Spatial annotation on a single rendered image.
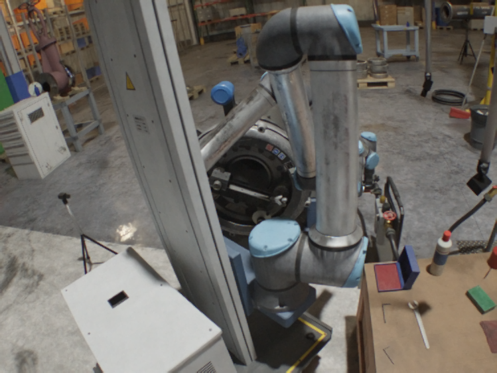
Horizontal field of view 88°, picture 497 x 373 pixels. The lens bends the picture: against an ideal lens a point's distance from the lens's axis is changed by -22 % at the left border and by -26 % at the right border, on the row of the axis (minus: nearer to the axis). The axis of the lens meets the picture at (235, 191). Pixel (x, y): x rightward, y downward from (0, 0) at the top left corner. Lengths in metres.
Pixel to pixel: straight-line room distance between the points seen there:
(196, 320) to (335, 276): 0.40
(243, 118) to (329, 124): 0.68
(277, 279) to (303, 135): 0.42
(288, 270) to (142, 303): 0.46
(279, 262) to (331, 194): 0.25
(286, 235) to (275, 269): 0.10
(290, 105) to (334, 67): 0.21
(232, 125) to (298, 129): 0.48
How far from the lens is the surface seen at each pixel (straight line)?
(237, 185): 1.93
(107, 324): 1.06
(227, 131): 1.36
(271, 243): 0.88
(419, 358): 1.29
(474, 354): 1.37
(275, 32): 0.75
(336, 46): 0.71
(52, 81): 5.59
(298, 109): 0.89
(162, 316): 0.99
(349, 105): 0.73
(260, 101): 1.37
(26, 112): 5.10
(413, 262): 1.42
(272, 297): 1.02
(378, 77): 5.95
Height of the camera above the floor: 1.58
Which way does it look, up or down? 32 degrees down
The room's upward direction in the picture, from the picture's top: 12 degrees counter-clockwise
